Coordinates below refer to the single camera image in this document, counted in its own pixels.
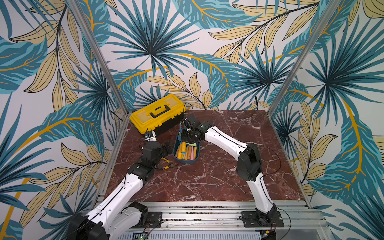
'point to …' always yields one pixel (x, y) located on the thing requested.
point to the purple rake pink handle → (192, 155)
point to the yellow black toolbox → (160, 117)
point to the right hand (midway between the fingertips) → (182, 138)
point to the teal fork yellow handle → (181, 150)
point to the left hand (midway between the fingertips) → (162, 145)
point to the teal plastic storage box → (176, 146)
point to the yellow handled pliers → (171, 164)
